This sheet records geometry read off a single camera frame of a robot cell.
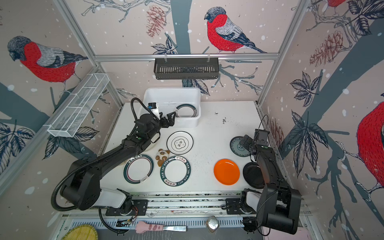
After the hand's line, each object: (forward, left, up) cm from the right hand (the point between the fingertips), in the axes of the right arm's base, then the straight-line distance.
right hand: (248, 144), depth 87 cm
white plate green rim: (+33, +42, -6) cm, 53 cm away
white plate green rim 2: (-15, +65, -6) cm, 67 cm away
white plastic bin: (+42, +43, -5) cm, 60 cm away
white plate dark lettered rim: (-15, +43, -7) cm, 46 cm away
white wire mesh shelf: (-5, +93, +25) cm, 96 cm away
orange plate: (-14, +13, -8) cm, 21 cm away
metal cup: (-39, +22, +3) cm, 45 cm away
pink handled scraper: (-42, +54, -6) cm, 69 cm away
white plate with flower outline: (+4, +43, -7) cm, 44 cm away
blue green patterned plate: (+2, +5, -9) cm, 11 cm away
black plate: (-14, -2, -8) cm, 17 cm away
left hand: (+8, +46, +19) cm, 51 cm away
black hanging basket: (+49, +40, +20) cm, 67 cm away
